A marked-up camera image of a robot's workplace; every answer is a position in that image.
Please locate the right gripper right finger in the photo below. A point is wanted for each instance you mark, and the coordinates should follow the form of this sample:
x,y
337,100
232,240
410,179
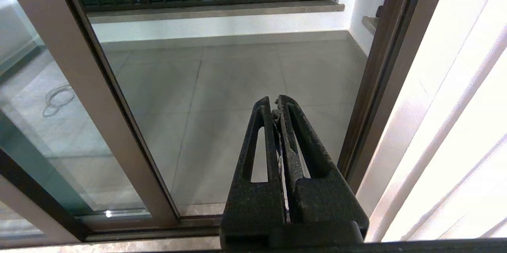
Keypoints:
x,y
321,205

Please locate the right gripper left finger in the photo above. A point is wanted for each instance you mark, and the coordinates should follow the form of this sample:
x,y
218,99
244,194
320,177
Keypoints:
x,y
255,205

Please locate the brown framed sliding glass door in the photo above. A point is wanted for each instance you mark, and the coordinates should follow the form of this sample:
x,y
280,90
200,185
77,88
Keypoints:
x,y
87,86

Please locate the white curtain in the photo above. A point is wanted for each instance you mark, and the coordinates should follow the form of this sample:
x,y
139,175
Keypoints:
x,y
467,146

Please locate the brown stone side sill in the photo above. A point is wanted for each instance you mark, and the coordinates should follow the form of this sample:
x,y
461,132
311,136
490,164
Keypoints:
x,y
370,24

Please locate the brown stone balcony sill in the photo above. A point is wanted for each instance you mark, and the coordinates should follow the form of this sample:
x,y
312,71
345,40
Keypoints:
x,y
214,10

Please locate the black side window railing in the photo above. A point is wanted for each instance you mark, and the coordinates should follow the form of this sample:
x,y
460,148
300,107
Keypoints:
x,y
379,11

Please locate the brown framed fixed glass panel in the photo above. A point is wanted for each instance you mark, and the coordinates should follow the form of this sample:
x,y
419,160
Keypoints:
x,y
35,201

